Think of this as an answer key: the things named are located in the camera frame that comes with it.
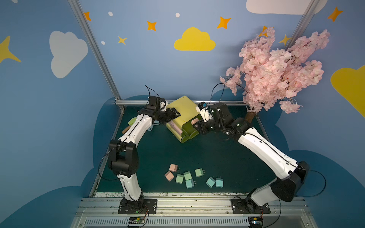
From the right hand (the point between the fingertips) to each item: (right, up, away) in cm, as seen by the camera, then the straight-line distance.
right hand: (198, 122), depth 75 cm
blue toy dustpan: (-24, 0, +9) cm, 26 cm away
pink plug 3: (-16, -32, +8) cm, 37 cm away
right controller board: (+30, -52, -2) cm, 60 cm away
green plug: (-10, -33, +8) cm, 36 cm away
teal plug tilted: (+8, -35, +7) cm, 37 cm away
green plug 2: (-5, -32, +9) cm, 34 cm away
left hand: (-13, +4, +14) cm, 19 cm away
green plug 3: (+2, -31, +10) cm, 32 cm away
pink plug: (-2, +1, -3) cm, 3 cm away
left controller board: (-32, -51, -3) cm, 60 cm away
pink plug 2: (-14, -28, +11) cm, 34 cm away
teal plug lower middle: (-4, -36, +5) cm, 36 cm away
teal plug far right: (+13, -36, +7) cm, 39 cm away
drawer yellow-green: (-5, -4, +10) cm, 11 cm away
